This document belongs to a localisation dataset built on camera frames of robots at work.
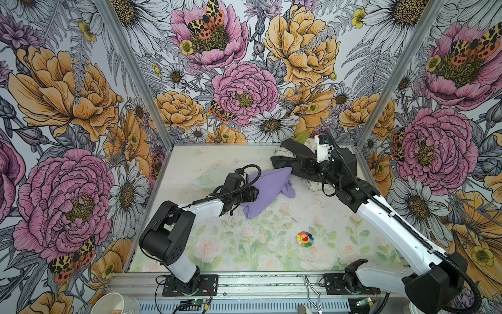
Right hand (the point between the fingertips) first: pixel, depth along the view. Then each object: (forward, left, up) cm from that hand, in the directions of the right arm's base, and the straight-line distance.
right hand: (306, 159), depth 75 cm
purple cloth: (+5, +13, -24) cm, 27 cm away
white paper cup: (-40, +70, -28) cm, 86 cm away
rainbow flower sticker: (-20, -1, -29) cm, 35 cm away
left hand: (-1, +21, -24) cm, 32 cm away
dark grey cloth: (+22, -4, -20) cm, 30 cm away
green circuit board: (-40, +41, -29) cm, 65 cm away
